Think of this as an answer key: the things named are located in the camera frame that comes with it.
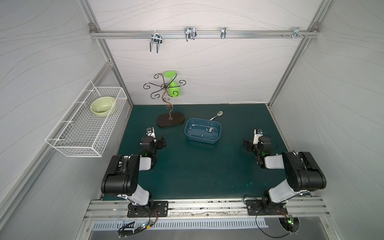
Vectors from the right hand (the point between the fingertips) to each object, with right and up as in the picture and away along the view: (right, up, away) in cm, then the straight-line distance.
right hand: (252, 138), depth 96 cm
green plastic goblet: (-52, +32, +4) cm, 61 cm away
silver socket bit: (-25, +6, +9) cm, 27 cm away
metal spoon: (-19, +17, +18) cm, 31 cm away
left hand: (-63, +2, -2) cm, 63 cm away
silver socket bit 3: (-33, +1, +5) cm, 33 cm away
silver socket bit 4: (-41, +6, +9) cm, 42 cm away
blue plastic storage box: (-32, +5, +10) cm, 34 cm away
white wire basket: (-89, +8, -30) cm, 94 cm away
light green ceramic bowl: (-85, +19, -23) cm, 90 cm away
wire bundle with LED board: (-70, -39, -27) cm, 85 cm away
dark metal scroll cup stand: (-59, +12, +14) cm, 62 cm away
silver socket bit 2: (-29, +5, +8) cm, 31 cm away
